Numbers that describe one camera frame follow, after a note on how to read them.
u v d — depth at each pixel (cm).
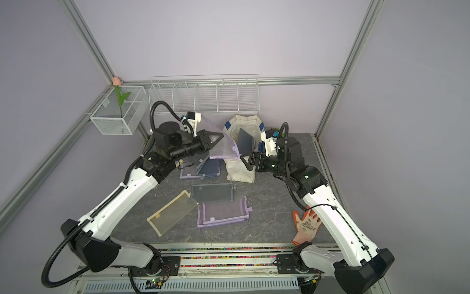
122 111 89
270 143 61
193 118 61
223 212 90
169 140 50
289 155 49
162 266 73
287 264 74
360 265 37
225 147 67
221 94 103
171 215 88
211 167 103
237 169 93
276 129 105
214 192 95
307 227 82
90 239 38
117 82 89
